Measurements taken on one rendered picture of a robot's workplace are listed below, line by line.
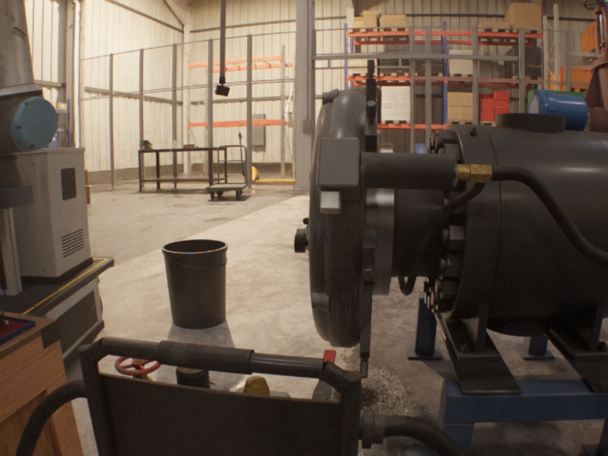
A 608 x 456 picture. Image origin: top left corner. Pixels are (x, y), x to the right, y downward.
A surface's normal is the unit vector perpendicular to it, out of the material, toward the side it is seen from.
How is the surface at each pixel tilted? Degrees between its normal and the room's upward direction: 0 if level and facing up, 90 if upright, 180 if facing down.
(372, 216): 79
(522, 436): 0
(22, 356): 90
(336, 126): 46
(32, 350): 90
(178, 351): 51
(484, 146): 38
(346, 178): 68
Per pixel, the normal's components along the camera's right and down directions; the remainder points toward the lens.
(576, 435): 0.00, -0.98
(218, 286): 0.86, 0.14
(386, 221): -0.14, 0.02
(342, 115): -0.11, -0.62
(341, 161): -0.14, -0.22
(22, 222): 0.04, 0.18
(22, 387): 0.99, 0.03
